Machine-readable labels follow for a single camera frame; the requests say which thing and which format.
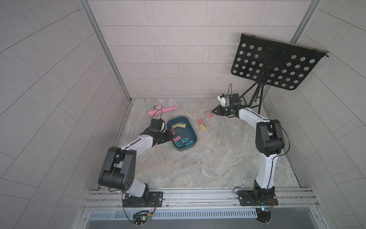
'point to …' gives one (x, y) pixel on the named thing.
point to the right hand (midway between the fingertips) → (213, 109)
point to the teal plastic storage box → (184, 136)
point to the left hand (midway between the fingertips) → (174, 134)
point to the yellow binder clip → (203, 128)
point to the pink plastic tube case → (153, 112)
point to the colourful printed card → (158, 106)
